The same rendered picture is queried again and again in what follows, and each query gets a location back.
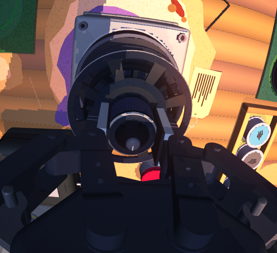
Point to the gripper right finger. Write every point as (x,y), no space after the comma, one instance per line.
(186,170)

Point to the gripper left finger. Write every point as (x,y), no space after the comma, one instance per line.
(97,166)

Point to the black ribbed drag knob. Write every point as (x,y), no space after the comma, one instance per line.
(129,108)

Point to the red ribbed knob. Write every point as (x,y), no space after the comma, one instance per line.
(151,174)

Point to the dark spoked spool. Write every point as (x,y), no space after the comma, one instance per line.
(74,105)

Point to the grey-labelled line spool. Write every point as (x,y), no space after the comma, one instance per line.
(252,160)

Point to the blue-labelled line spool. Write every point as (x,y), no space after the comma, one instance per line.
(258,135)

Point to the yellow spool tray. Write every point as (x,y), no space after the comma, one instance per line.
(259,111)

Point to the grey reel body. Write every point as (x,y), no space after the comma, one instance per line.
(93,30)

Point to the cream striped paper card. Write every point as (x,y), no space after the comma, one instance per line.
(214,97)

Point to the black hex key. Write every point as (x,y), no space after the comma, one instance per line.
(217,17)

